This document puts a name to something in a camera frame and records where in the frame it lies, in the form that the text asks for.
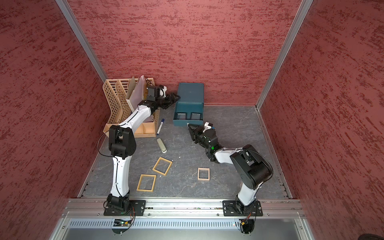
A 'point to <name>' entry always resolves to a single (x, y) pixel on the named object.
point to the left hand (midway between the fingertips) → (177, 101)
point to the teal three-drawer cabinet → (189, 109)
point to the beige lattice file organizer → (115, 91)
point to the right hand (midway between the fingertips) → (186, 128)
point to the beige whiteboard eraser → (161, 145)
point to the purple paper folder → (137, 95)
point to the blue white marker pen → (160, 126)
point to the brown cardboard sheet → (131, 86)
